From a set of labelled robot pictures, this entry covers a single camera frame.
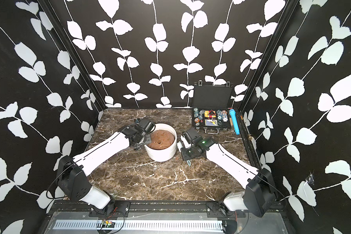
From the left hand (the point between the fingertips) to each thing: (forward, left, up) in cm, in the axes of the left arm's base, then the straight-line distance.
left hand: (147, 137), depth 84 cm
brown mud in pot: (0, -8, -4) cm, 9 cm away
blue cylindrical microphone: (+29, -63, -12) cm, 71 cm away
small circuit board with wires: (-40, +18, -15) cm, 47 cm away
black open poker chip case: (+35, -47, -13) cm, 60 cm away
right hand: (-10, -20, -2) cm, 23 cm away
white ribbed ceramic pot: (-9, -10, -6) cm, 15 cm away
